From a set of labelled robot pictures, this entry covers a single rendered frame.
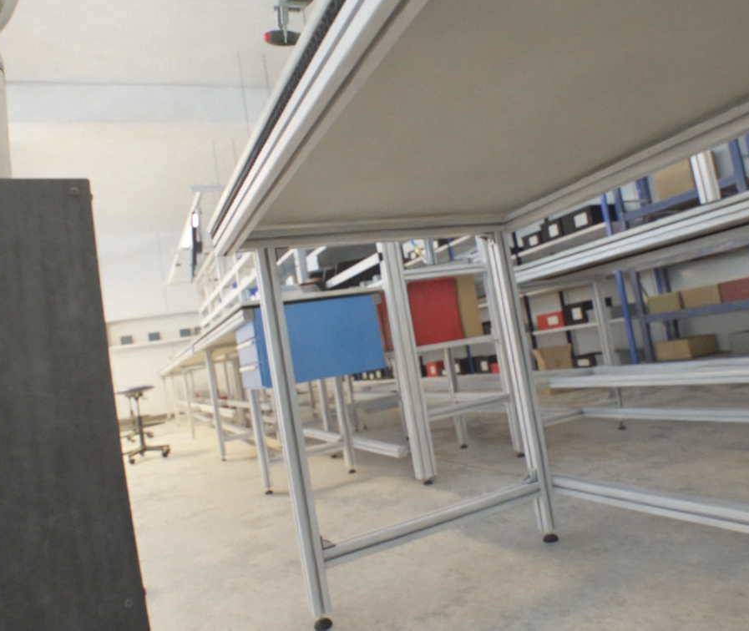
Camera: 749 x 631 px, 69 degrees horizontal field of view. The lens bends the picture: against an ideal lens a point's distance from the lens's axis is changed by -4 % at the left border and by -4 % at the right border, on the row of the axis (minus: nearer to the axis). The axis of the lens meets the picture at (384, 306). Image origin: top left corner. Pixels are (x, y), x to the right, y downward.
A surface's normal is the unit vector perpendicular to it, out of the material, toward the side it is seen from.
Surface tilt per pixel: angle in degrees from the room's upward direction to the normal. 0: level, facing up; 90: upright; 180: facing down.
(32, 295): 90
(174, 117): 90
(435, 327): 90
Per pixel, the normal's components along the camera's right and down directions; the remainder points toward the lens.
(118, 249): 0.41, -0.14
